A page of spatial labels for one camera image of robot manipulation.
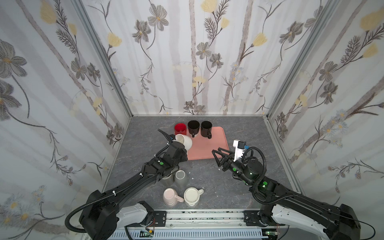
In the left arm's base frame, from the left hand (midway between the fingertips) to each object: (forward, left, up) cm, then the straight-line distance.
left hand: (183, 147), depth 82 cm
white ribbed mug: (+2, -1, +4) cm, 5 cm away
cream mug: (-23, -4, -9) cm, 25 cm away
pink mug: (-25, +6, -8) cm, 27 cm away
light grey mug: (-15, +1, -7) cm, 17 cm away
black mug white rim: (+20, -15, -9) cm, 27 cm away
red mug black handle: (+23, +3, -11) cm, 25 cm away
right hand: (-10, -15, +14) cm, 23 cm away
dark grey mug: (-14, +8, -14) cm, 22 cm away
